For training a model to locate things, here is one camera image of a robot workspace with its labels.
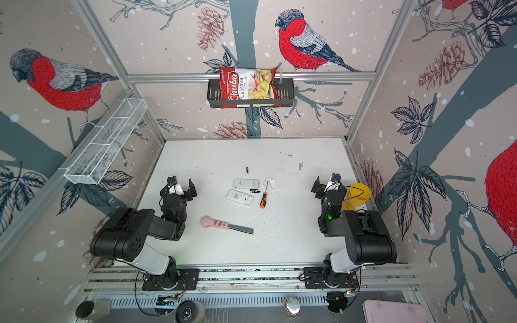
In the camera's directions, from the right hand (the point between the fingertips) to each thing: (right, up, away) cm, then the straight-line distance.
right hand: (327, 181), depth 89 cm
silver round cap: (-20, -34, -30) cm, 50 cm away
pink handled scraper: (-54, -18, -2) cm, 57 cm away
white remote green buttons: (-41, -8, +5) cm, 42 cm away
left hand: (-68, 0, -1) cm, 68 cm away
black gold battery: (-34, -6, +8) cm, 35 cm away
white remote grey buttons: (-38, -2, +11) cm, 40 cm away
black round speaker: (-51, -35, -30) cm, 69 cm away
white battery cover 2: (-24, -3, +11) cm, 27 cm away
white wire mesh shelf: (-92, +8, -19) cm, 94 cm away
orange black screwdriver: (-29, -10, +3) cm, 31 cm away
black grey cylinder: (-83, -36, -29) cm, 95 cm away
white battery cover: (-28, -1, +13) cm, 31 cm away
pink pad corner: (+15, -41, -24) cm, 49 cm away
